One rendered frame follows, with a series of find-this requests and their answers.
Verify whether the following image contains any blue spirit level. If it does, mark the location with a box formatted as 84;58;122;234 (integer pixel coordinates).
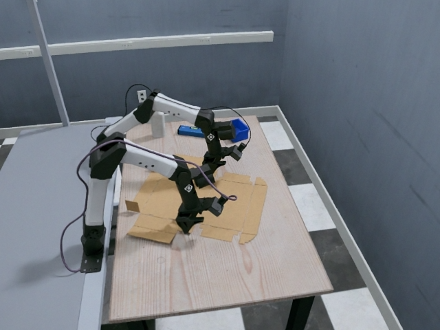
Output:
177;125;204;138

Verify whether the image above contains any blue plastic stacking bin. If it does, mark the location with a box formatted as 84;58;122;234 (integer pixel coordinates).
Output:
231;118;249;142

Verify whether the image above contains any white bottle with black cap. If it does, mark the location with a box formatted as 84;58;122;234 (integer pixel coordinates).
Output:
150;111;166;138

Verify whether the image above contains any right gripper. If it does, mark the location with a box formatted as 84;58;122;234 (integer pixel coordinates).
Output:
175;190;211;234

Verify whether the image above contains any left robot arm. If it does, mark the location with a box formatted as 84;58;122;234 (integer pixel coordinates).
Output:
96;89;245;161

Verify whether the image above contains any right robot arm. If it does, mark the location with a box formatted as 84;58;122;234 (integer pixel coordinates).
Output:
80;142;227;274

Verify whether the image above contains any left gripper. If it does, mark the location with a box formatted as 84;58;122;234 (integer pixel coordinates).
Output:
202;140;229;174

